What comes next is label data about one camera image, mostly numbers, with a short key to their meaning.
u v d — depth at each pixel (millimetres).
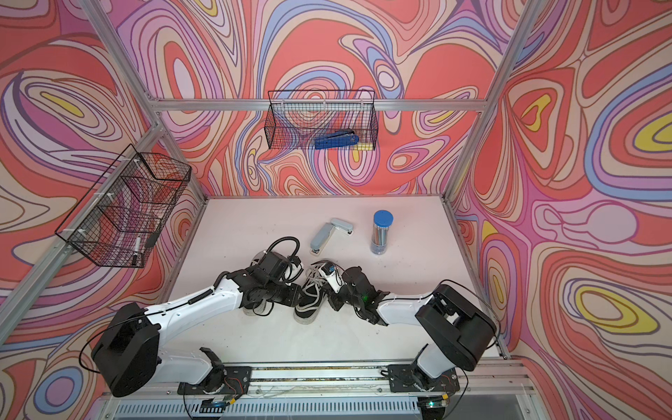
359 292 677
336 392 729
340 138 905
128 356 410
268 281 651
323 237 1040
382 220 867
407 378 723
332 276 750
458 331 443
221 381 712
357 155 1078
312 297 840
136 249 720
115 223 730
